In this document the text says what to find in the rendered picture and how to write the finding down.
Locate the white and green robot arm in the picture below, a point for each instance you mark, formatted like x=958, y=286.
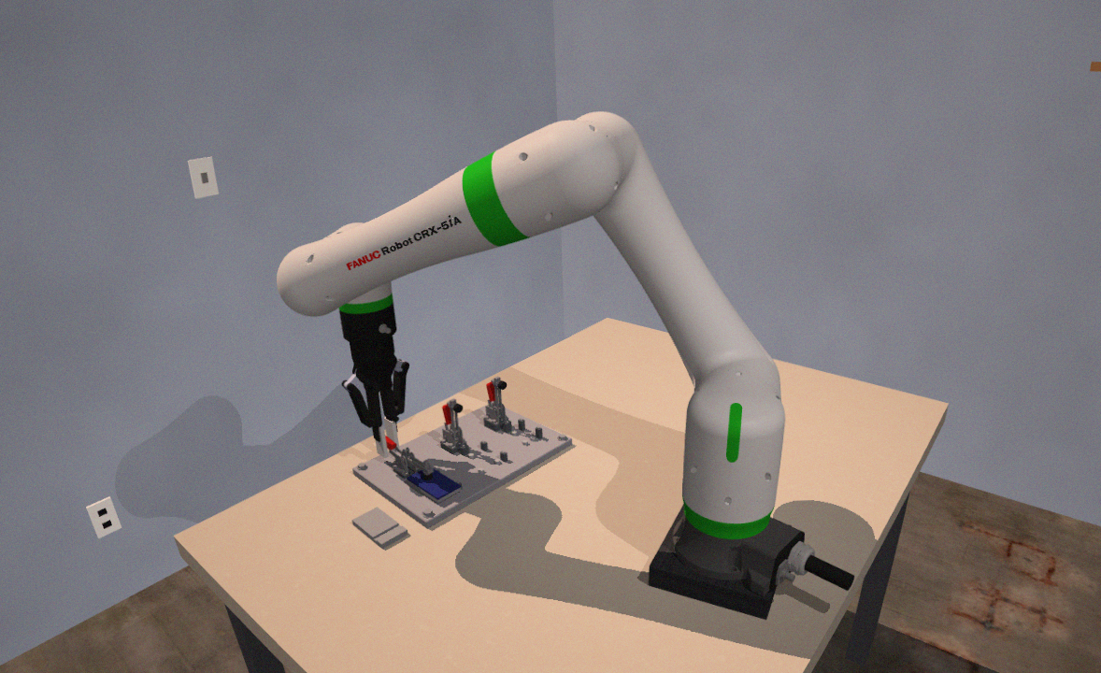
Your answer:
x=561, y=174

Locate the blue rectangular plate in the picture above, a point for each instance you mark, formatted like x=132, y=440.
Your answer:
x=438, y=488

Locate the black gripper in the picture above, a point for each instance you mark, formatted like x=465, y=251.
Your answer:
x=378, y=378

